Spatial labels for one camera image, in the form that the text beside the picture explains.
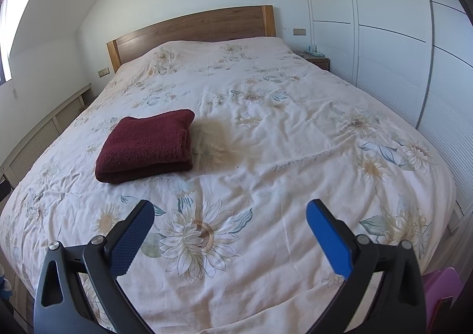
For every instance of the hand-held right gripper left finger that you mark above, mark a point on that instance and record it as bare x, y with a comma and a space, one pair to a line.
131, 241

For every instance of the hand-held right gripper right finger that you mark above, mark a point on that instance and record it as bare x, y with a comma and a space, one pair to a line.
329, 238

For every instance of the dark red knit sweater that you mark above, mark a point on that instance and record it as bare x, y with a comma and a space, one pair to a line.
144, 141

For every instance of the floral white duvet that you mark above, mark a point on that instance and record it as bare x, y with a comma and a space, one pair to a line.
258, 171

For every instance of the pink plastic stool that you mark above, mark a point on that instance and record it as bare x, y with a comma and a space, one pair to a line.
443, 282

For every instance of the low slatted beige cabinet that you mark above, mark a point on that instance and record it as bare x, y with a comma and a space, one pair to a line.
37, 141

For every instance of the wooden nightstand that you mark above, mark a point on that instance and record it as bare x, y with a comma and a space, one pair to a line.
317, 61

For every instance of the white panelled wardrobe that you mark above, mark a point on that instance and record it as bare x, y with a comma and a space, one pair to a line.
388, 60

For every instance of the small glass item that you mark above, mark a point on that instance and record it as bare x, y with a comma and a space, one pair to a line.
313, 50

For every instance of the wooden bed headboard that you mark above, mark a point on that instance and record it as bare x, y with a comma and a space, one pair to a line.
192, 27

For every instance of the dark framed window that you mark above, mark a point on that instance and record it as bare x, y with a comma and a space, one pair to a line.
5, 23

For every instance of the beige wall switch panel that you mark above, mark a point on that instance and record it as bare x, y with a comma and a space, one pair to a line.
104, 72
299, 31

